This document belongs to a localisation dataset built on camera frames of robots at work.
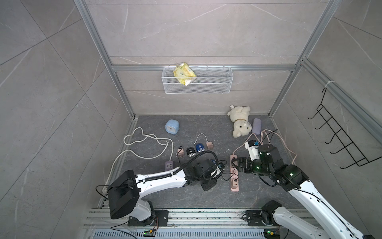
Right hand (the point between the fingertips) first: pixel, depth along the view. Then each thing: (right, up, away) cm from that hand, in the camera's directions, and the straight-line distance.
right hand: (238, 162), depth 72 cm
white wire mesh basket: (-12, +49, +29) cm, 58 cm away
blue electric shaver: (-18, +3, +26) cm, 31 cm away
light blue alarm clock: (-37, +18, +30) cm, 51 cm away
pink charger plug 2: (-31, +1, +24) cm, 39 cm away
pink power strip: (+2, -11, +13) cm, 17 cm away
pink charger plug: (-11, +5, +29) cm, 31 cm away
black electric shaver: (-24, +1, +23) cm, 33 cm away
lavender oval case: (+26, +18, +38) cm, 50 cm away
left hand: (-11, -10, +6) cm, 16 cm away
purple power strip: (-37, -6, +18) cm, 42 cm away
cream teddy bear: (+12, +26, +36) cm, 46 cm away
